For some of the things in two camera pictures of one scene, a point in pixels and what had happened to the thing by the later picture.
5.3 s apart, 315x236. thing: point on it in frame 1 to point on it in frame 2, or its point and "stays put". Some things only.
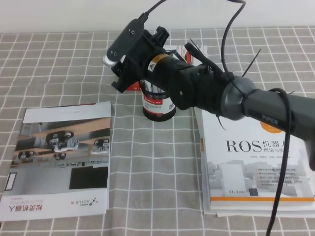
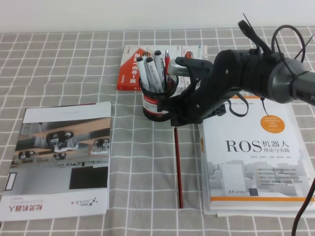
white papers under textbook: (204, 182) stays put
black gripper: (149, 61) to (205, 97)
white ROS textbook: (245, 159) stays put
